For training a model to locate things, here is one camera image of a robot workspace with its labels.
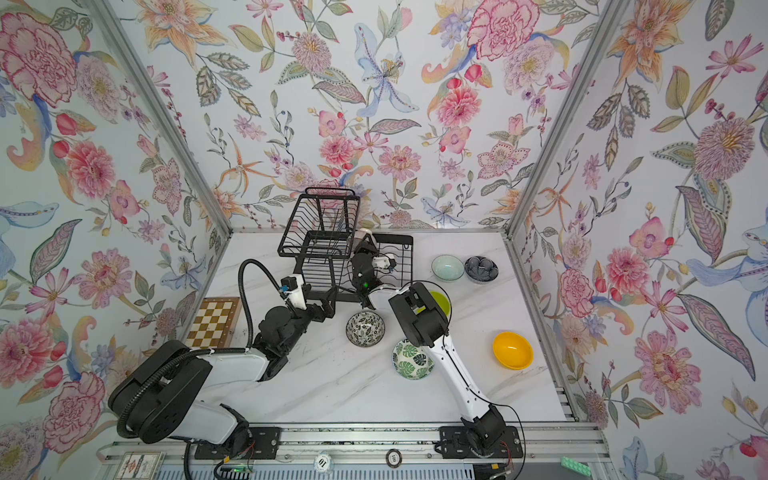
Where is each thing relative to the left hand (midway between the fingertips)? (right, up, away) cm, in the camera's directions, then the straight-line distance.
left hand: (329, 289), depth 85 cm
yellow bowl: (+53, -18, +3) cm, 56 cm away
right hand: (+8, +18, +18) cm, 27 cm away
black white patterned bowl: (+10, -13, +8) cm, 18 cm away
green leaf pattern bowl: (+23, -21, +2) cm, 32 cm away
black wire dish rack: (-8, +19, +26) cm, 33 cm away
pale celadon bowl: (+38, +6, +21) cm, 43 cm away
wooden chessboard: (-37, -12, +8) cm, 40 cm away
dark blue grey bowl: (+50, +5, +22) cm, 55 cm away
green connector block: (+61, -40, -14) cm, 74 cm away
